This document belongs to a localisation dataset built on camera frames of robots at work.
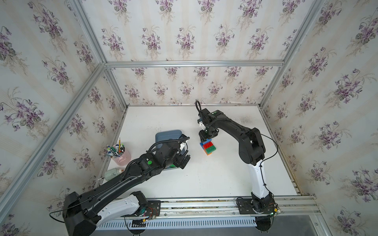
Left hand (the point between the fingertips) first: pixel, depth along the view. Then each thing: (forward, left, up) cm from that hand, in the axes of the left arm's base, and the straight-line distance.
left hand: (183, 151), depth 75 cm
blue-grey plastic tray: (+22, +16, -18) cm, 33 cm away
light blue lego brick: (+13, -15, -11) cm, 23 cm away
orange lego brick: (+7, -15, -17) cm, 24 cm away
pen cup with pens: (+1, +35, -7) cm, 36 cm away
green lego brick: (+9, -17, -15) cm, 24 cm away
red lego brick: (+11, -15, -13) cm, 23 cm away
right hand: (+16, -16, -13) cm, 26 cm away
